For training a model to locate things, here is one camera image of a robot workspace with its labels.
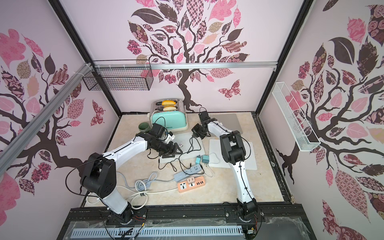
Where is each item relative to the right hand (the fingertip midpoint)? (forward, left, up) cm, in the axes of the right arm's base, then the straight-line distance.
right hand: (190, 135), depth 103 cm
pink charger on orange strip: (-33, -1, +4) cm, 34 cm away
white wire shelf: (-18, -59, +23) cm, 66 cm away
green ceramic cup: (+7, +34, +2) cm, 34 cm away
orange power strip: (-33, -5, 0) cm, 33 cm away
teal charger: (-18, -10, -1) cm, 21 cm away
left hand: (-21, +7, +8) cm, 23 cm away
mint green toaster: (+6, +13, +16) cm, 21 cm away
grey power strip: (-28, +2, 0) cm, 28 cm away
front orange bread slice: (+11, +13, +16) cm, 24 cm away
